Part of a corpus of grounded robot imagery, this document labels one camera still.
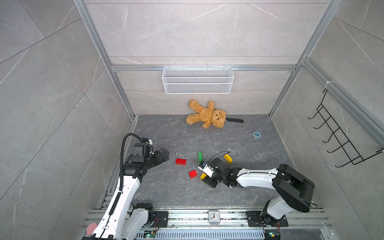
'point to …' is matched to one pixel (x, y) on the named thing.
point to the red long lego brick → (180, 161)
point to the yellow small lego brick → (203, 175)
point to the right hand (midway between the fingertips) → (206, 176)
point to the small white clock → (214, 217)
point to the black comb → (235, 120)
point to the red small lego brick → (193, 174)
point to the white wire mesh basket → (197, 80)
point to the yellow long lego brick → (228, 158)
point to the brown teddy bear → (216, 117)
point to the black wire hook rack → (351, 154)
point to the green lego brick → (200, 157)
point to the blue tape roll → (256, 134)
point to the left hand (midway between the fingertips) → (163, 153)
